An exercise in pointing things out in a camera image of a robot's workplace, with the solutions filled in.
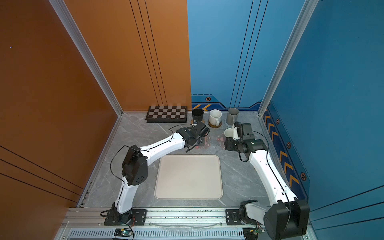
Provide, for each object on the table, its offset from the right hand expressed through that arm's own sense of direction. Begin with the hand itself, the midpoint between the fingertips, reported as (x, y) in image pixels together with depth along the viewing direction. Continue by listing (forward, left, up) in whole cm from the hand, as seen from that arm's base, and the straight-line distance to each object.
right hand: (228, 142), depth 81 cm
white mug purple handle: (+17, -5, -13) cm, 22 cm away
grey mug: (+28, -7, -7) cm, 29 cm away
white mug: (+28, +5, -9) cm, 30 cm away
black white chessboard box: (+36, +41, -13) cm, 56 cm away
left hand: (+7, +15, -6) cm, 17 cm away
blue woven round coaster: (+28, -5, -17) cm, 33 cm away
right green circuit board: (-38, -11, -18) cm, 43 cm away
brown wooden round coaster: (+22, +5, -12) cm, 26 cm away
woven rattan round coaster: (+32, +22, -17) cm, 42 cm away
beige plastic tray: (-13, +22, -15) cm, 30 cm away
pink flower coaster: (+15, +1, -17) cm, 23 cm away
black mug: (+30, +17, -7) cm, 35 cm away
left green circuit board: (-38, +53, -18) cm, 68 cm away
